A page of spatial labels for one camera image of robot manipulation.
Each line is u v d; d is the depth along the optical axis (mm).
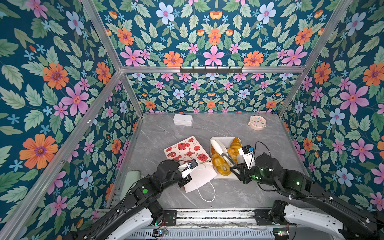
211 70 929
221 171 870
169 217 737
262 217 723
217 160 858
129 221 565
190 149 859
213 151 709
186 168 568
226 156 701
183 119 1112
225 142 1018
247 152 575
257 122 1112
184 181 611
